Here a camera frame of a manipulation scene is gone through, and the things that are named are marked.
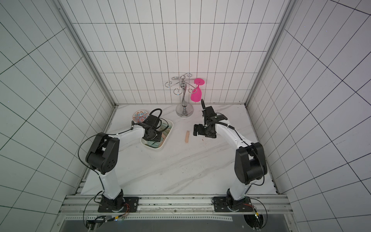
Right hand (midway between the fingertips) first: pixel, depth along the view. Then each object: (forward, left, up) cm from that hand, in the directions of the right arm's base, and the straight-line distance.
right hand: (201, 131), depth 90 cm
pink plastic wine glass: (+28, +3, +3) cm, 29 cm away
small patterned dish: (+17, +47, -8) cm, 51 cm away
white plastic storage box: (-6, +30, -9) cm, 32 cm away
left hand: (-3, +31, -9) cm, 32 cm away
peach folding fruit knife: (+2, +9, -12) cm, 15 cm away
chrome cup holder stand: (+26, +14, -9) cm, 31 cm away
